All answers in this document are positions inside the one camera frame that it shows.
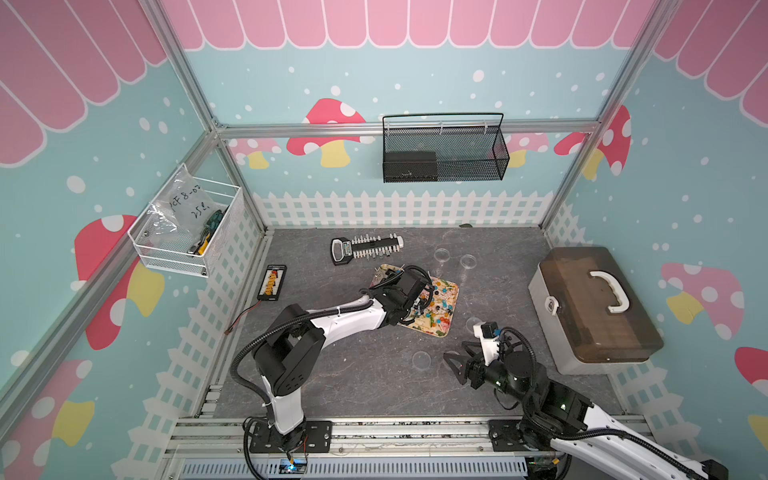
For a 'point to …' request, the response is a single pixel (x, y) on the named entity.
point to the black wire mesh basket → (470, 146)
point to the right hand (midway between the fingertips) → (453, 352)
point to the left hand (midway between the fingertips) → (381, 273)
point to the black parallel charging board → (272, 283)
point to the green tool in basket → (210, 226)
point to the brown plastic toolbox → (593, 318)
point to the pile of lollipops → (436, 317)
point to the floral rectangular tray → (384, 269)
